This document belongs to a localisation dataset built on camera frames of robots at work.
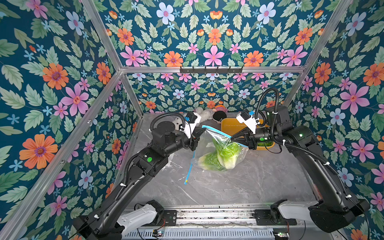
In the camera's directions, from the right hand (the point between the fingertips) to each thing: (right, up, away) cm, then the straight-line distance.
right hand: (236, 133), depth 62 cm
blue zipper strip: (-22, -23, +28) cm, 42 cm away
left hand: (-14, +2, -2) cm, 14 cm away
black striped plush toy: (-2, +13, +48) cm, 50 cm away
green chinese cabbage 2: (-11, -13, +7) cm, 19 cm away
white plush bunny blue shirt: (-13, +11, +41) cm, 44 cm away
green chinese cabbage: (-4, -8, 0) cm, 9 cm away
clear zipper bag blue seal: (-9, -9, +5) cm, 13 cm away
